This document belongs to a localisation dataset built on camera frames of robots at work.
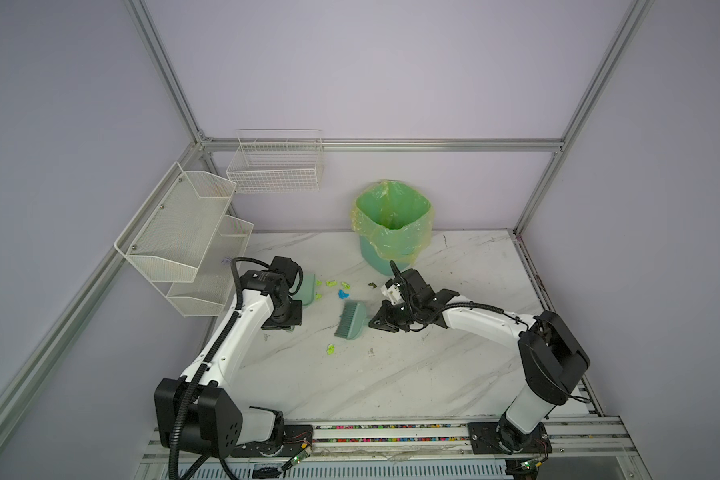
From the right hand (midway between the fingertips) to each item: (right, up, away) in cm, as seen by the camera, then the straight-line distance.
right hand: (367, 325), depth 82 cm
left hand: (-22, +1, -4) cm, 22 cm away
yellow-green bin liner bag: (+10, +34, +26) cm, 44 cm away
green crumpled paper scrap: (-13, +10, +22) cm, 28 cm away
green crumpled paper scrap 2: (-17, +6, +19) cm, 26 cm away
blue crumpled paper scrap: (-8, +6, +19) cm, 22 cm away
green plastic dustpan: (-19, +8, +7) cm, 21 cm away
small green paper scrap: (-11, -9, +8) cm, 16 cm away
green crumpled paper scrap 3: (-8, +9, +22) cm, 25 cm away
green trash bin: (+2, +17, +26) cm, 31 cm away
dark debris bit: (+2, +10, +22) cm, 24 cm away
